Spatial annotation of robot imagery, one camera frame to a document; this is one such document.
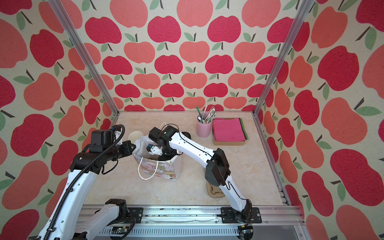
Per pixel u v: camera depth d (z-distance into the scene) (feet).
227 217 2.41
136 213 2.46
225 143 3.30
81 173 1.44
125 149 2.06
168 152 2.23
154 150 2.43
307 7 2.26
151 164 2.32
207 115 3.13
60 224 1.24
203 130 3.31
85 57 2.88
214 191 2.58
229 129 3.47
